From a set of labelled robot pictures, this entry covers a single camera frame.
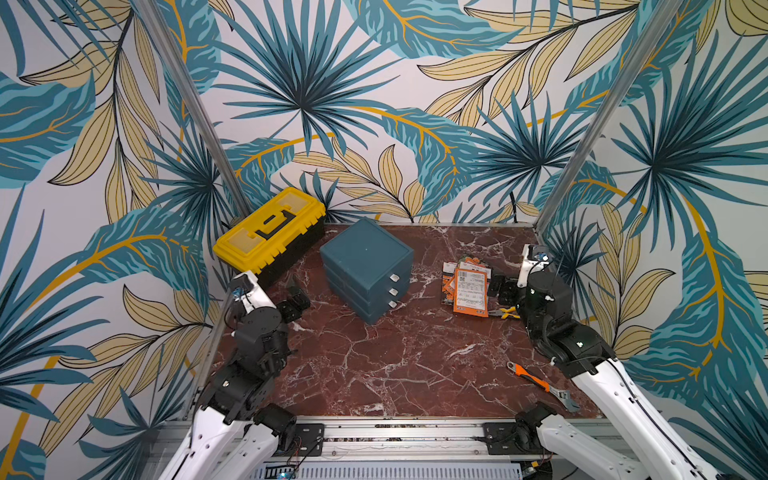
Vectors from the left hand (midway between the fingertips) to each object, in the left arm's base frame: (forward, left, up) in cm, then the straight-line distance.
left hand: (280, 288), depth 68 cm
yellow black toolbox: (+26, +11, -11) cm, 31 cm away
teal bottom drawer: (+9, -23, -27) cm, 37 cm away
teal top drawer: (+13, -20, -8) cm, 25 cm away
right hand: (+6, -54, +1) cm, 55 cm away
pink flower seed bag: (+29, -56, -27) cm, 69 cm away
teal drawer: (+5, -20, -10) cm, 23 cm away
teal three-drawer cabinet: (+26, -17, -8) cm, 32 cm away
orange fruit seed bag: (+18, -45, -27) cm, 55 cm away
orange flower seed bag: (+27, -46, -28) cm, 60 cm away
